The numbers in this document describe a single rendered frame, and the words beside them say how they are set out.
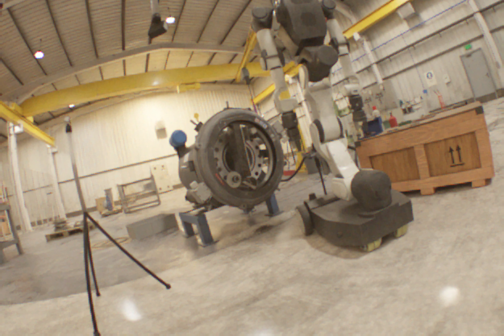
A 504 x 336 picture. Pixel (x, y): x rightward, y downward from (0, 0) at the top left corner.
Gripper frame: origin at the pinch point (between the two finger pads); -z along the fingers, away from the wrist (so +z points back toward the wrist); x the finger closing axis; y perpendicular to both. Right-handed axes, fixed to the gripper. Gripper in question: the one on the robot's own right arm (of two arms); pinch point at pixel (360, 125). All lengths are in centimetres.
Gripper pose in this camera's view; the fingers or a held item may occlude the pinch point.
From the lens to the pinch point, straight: 149.7
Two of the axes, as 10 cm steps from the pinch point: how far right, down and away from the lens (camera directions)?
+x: -1.0, -1.2, 9.9
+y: -9.6, 2.7, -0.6
